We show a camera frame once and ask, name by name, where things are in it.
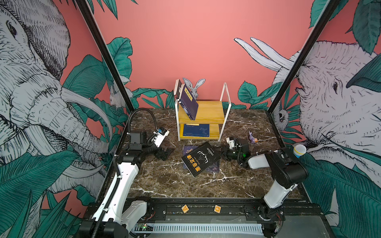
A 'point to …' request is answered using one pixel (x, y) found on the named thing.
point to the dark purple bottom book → (214, 167)
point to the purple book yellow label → (188, 102)
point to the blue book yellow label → (196, 130)
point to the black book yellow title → (200, 158)
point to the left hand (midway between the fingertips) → (167, 141)
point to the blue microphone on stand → (299, 150)
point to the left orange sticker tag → (185, 208)
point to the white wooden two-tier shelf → (210, 120)
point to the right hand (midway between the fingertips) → (214, 149)
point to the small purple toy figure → (253, 140)
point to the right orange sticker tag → (217, 208)
